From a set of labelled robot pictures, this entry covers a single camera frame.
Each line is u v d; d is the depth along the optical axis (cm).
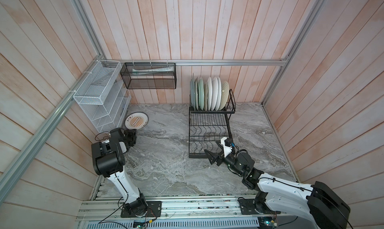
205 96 78
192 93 75
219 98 78
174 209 75
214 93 77
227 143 66
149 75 104
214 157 67
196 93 76
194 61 96
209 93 78
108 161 52
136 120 110
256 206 66
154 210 73
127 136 88
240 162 59
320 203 42
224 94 80
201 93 79
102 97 66
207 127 104
